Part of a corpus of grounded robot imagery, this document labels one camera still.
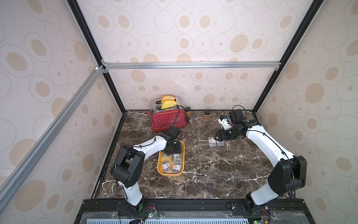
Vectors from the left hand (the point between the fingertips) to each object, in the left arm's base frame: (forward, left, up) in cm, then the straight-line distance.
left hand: (182, 150), depth 90 cm
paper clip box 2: (+7, -27, -3) cm, 28 cm away
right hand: (+3, -22, +10) cm, 24 cm away
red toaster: (+20, +15, +8) cm, 26 cm away
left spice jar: (+32, -5, +2) cm, 32 cm away
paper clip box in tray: (-9, +10, -3) cm, 14 cm away
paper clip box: (+8, -21, -2) cm, 23 cm away
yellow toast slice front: (+28, +10, +15) cm, 33 cm away
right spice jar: (+28, -19, +2) cm, 34 cm away
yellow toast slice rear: (+34, +11, +16) cm, 39 cm away
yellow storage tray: (-8, +7, -4) cm, 11 cm away
